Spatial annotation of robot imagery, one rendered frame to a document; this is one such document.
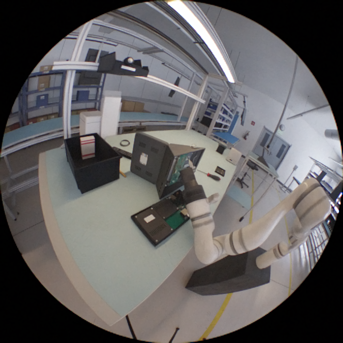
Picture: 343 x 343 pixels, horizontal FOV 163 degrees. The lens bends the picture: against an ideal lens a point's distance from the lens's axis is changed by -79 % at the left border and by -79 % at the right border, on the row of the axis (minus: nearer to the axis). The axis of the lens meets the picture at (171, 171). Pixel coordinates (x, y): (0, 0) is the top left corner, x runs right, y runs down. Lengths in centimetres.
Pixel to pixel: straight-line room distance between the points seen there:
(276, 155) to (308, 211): 704
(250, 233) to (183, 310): 127
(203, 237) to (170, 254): 12
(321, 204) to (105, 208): 59
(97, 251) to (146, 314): 111
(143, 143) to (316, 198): 57
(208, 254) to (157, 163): 38
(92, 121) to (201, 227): 70
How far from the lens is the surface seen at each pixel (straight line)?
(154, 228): 39
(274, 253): 77
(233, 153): 128
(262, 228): 32
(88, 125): 72
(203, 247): 37
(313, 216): 30
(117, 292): 37
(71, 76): 82
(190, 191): 38
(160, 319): 145
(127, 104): 388
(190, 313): 153
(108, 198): 49
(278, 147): 728
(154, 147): 48
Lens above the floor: 137
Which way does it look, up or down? 32 degrees down
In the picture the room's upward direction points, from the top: 20 degrees clockwise
